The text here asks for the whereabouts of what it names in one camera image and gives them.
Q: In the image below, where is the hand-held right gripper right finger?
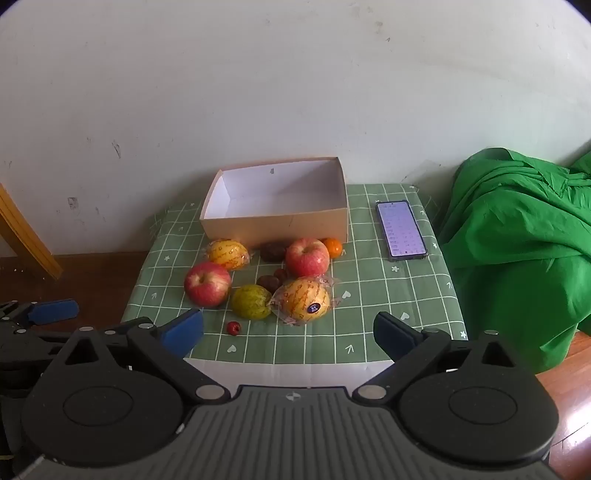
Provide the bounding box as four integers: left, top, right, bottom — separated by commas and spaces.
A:
352, 311, 532, 401

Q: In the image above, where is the green checked tablecloth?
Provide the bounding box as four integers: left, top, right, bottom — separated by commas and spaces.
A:
121, 184, 469, 365

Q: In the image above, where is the red apple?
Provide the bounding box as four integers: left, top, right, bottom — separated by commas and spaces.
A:
184, 261, 232, 308
285, 237, 331, 278

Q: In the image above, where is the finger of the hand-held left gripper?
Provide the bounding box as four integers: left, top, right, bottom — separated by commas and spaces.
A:
0, 299, 80, 325

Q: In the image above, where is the green cloth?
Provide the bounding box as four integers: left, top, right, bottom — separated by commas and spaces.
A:
438, 148, 591, 374

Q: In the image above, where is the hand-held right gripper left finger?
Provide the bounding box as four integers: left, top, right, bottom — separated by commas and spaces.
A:
44, 309, 230, 402

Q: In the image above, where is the brown cardboard box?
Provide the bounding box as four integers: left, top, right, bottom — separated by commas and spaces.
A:
199, 156, 348, 250

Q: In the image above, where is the green pear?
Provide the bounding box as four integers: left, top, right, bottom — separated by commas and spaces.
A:
231, 284, 273, 320

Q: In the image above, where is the plastic-wrapped yellow orange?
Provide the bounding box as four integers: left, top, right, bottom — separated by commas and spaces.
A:
269, 275, 341, 327
205, 239, 252, 271

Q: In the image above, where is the smartphone with lit screen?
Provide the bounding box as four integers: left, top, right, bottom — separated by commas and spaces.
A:
375, 200, 428, 262

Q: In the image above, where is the yellow wooden frame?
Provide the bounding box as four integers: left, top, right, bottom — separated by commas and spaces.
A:
0, 182, 63, 281

